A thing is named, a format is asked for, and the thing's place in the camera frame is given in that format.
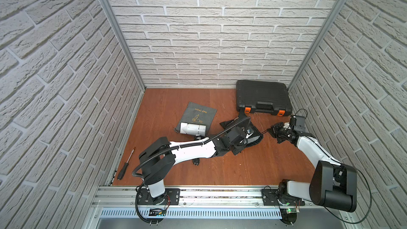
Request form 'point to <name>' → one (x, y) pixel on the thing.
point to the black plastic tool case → (271, 97)
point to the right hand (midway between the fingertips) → (269, 127)
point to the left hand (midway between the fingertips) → (243, 139)
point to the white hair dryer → (199, 130)
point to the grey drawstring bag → (197, 114)
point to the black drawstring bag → (254, 137)
